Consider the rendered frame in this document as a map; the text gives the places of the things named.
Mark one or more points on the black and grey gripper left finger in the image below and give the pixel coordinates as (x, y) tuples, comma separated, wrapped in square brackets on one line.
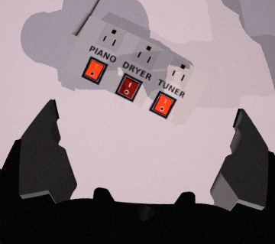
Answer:
[(36, 175)]

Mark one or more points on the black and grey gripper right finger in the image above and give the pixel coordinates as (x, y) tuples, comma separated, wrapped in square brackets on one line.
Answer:
[(245, 183)]

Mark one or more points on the grey power strip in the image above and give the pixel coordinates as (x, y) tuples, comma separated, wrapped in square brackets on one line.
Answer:
[(135, 69)]

